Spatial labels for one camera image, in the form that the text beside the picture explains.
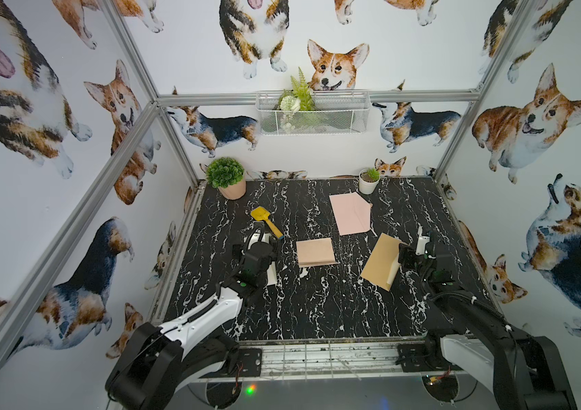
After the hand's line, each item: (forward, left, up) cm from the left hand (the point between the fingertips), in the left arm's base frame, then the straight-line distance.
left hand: (259, 233), depth 85 cm
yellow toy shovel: (+18, +3, -14) cm, 23 cm away
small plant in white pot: (+31, -43, -8) cm, 54 cm away
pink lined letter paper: (+1, -19, -16) cm, 25 cm away
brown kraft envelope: (-6, -42, -15) cm, 45 cm away
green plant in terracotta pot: (+27, +15, +1) cm, 31 cm away
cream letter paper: (-7, -47, -15) cm, 50 cm away
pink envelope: (+20, -36, -16) cm, 44 cm away
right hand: (-2, -51, -4) cm, 51 cm away
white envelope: (-8, -2, +11) cm, 13 cm away
